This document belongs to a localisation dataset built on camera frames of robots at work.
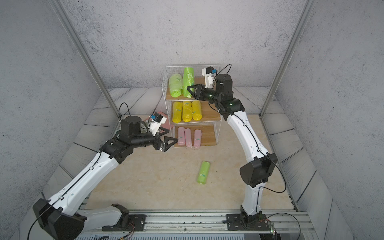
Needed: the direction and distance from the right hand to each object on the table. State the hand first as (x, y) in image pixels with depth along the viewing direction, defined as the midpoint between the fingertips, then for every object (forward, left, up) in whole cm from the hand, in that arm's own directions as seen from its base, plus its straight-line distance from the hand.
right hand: (188, 88), depth 70 cm
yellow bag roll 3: (+4, -3, -18) cm, 19 cm away
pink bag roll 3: (+1, -3, -41) cm, 41 cm away
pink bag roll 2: (+2, +3, -41) cm, 41 cm away
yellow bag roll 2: (+3, +2, -17) cm, 18 cm away
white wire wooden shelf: (-2, -1, -21) cm, 22 cm away
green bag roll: (-22, -7, -42) cm, 48 cm away
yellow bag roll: (+3, +8, -18) cm, 19 cm away
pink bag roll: (+3, +8, -40) cm, 41 cm away
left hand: (-17, +7, -14) cm, 23 cm away
